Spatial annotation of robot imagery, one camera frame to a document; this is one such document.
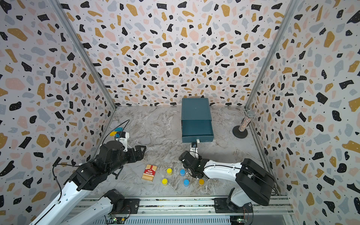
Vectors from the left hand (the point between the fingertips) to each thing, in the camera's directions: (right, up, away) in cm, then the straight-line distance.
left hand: (141, 148), depth 70 cm
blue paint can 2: (+22, -22, +10) cm, 33 cm away
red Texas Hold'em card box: (0, -18, +14) cm, 23 cm away
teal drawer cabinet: (+29, +13, +22) cm, 38 cm away
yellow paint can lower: (+10, -21, +10) cm, 26 cm away
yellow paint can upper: (+12, -17, +14) cm, 25 cm away
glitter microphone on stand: (+60, +6, +27) cm, 66 cm away
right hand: (+23, -11, +18) cm, 31 cm away
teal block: (-30, +7, +38) cm, 49 cm away
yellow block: (-33, +4, +34) cm, 47 cm away
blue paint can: (+20, -18, +14) cm, 30 cm away
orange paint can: (+31, -22, +10) cm, 39 cm away
